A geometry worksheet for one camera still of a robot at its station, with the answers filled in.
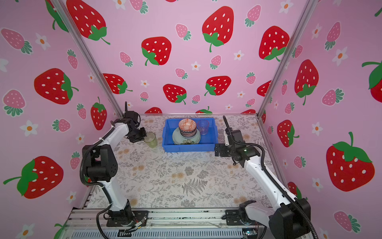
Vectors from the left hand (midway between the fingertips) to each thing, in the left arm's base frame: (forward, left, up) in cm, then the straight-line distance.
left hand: (145, 137), depth 96 cm
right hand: (-13, -48, +8) cm, 51 cm away
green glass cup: (+3, -2, -8) cm, 9 cm away
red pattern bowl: (+8, -28, +3) cm, 29 cm away
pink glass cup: (+15, -39, -6) cm, 42 cm away
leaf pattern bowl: (0, -29, +2) cm, 29 cm away
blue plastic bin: (+4, -42, -11) cm, 44 cm away
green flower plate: (+3, -22, -6) cm, 22 cm away
